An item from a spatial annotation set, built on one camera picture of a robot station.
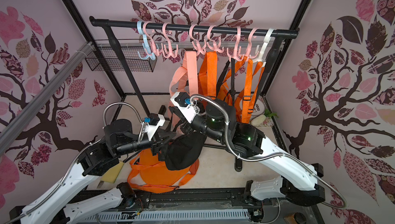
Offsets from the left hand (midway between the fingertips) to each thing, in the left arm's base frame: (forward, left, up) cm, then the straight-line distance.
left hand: (173, 136), depth 58 cm
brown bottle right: (-25, -51, -25) cm, 62 cm away
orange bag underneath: (-4, +17, -32) cm, 37 cm away
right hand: (+3, -2, +15) cm, 15 cm away
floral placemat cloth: (+29, -58, -34) cm, 73 cm away
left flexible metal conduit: (+5, +56, -26) cm, 62 cm away
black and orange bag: (+2, -2, -20) cm, 20 cm away
